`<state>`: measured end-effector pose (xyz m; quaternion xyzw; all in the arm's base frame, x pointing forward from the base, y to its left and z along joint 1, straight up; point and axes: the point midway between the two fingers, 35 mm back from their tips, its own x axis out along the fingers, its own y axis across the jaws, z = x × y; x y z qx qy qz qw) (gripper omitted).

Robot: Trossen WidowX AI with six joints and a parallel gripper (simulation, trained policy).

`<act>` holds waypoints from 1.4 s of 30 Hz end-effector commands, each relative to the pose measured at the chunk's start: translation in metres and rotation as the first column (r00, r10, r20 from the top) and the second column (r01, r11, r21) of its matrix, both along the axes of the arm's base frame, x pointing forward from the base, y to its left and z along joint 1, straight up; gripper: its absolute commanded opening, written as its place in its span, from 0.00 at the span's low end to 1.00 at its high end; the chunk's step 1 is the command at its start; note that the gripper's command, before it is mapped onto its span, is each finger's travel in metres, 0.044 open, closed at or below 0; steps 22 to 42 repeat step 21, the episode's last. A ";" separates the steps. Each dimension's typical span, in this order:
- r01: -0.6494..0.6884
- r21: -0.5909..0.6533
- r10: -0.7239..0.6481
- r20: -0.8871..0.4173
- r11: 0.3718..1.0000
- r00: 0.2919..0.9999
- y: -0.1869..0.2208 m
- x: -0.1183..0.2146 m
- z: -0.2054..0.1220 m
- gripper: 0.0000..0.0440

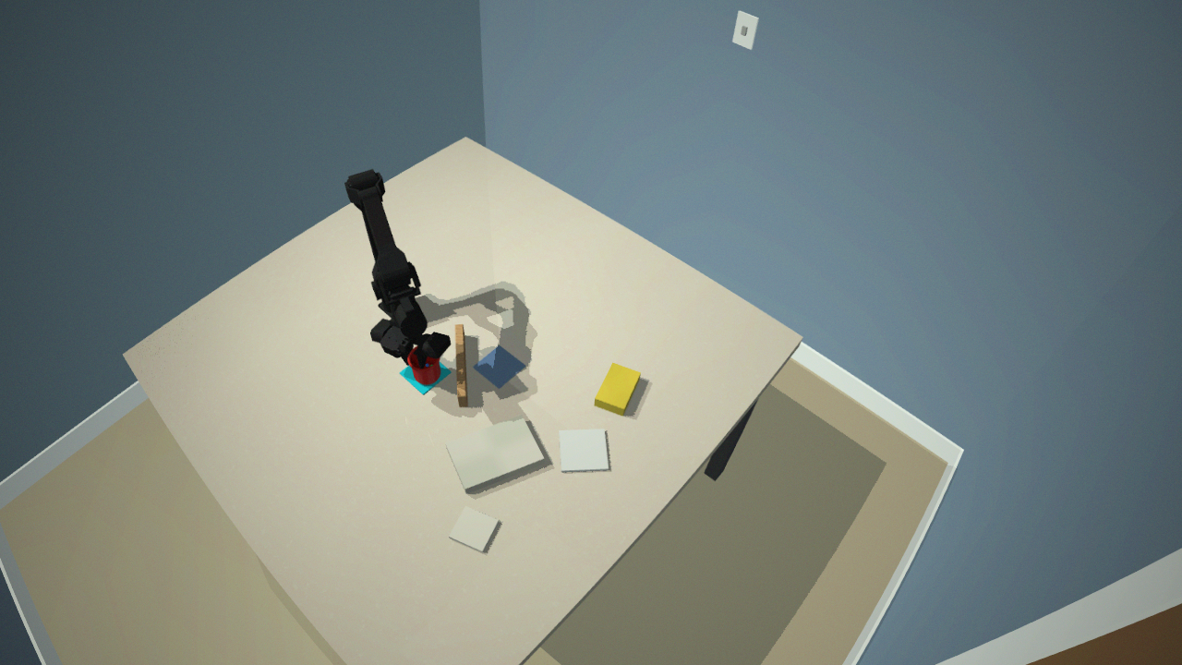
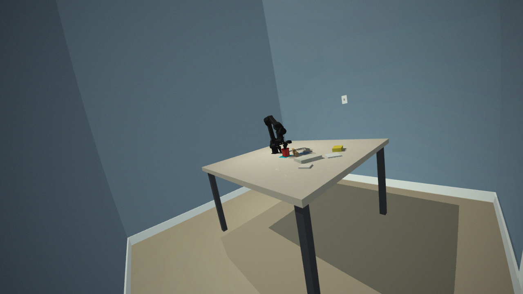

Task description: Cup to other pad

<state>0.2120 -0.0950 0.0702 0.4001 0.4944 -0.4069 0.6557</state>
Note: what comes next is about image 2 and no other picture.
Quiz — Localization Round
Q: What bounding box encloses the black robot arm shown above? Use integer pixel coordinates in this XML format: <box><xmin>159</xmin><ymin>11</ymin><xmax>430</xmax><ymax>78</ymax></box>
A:
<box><xmin>264</xmin><ymin>115</ymin><xmax>286</xmax><ymax>154</ymax></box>

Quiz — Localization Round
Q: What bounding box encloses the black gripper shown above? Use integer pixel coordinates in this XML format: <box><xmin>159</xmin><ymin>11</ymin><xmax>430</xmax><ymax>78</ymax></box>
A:
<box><xmin>271</xmin><ymin>136</ymin><xmax>292</xmax><ymax>153</ymax></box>

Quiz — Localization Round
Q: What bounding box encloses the yellow rectangular block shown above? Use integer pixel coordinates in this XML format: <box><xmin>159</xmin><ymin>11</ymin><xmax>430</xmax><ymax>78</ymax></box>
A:
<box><xmin>332</xmin><ymin>145</ymin><xmax>343</xmax><ymax>152</ymax></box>

